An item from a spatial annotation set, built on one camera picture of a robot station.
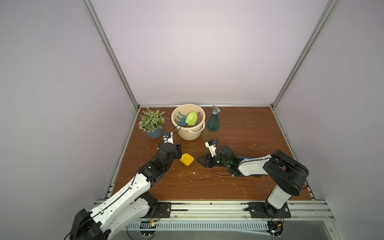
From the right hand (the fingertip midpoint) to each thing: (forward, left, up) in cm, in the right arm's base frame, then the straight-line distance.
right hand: (199, 156), depth 84 cm
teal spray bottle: (+26, -9, 0) cm, 28 cm away
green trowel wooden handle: (+26, +6, +2) cm, 27 cm away
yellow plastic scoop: (+1, +8, -7) cm, 10 cm away
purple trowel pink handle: (+25, +1, +3) cm, 25 cm away
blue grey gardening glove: (-7, -22, +14) cm, 27 cm away
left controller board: (-34, +25, -11) cm, 43 cm away
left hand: (+3, +10, +10) cm, 15 cm away
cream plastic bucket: (+11, +6, +8) cm, 15 cm away
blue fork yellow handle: (+24, +12, 0) cm, 27 cm away
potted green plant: (+17, +29, +8) cm, 35 cm away
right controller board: (-31, -38, -11) cm, 51 cm away
